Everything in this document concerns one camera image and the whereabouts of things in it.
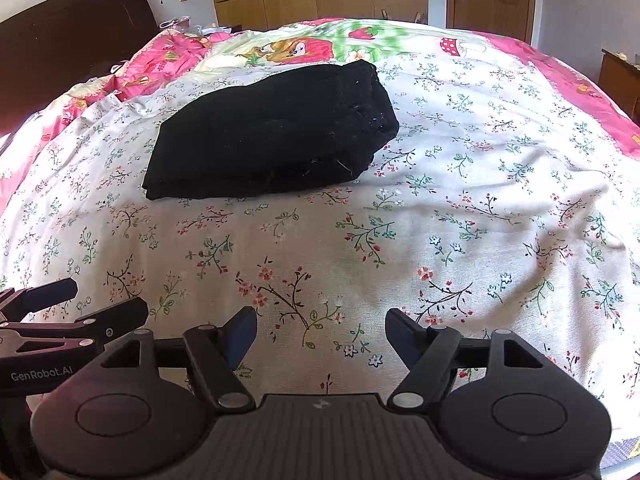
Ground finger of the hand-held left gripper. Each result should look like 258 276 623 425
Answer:
0 297 150 357
0 277 79 324

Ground wooden door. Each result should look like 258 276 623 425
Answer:
446 0 539 44

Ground dark wooden headboard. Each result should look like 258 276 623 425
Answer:
0 0 166 128

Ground black pants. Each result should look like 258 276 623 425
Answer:
141 59 400 202

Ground wooden bedside cabinet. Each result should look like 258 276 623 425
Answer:
597 49 640 124

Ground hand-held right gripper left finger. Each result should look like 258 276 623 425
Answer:
100 306 259 411

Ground white crumpled cloth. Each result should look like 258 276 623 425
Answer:
159 17 244 37

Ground floral printed bedsheet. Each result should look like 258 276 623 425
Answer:
0 17 640 461

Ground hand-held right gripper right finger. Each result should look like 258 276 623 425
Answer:
385 308 546 411

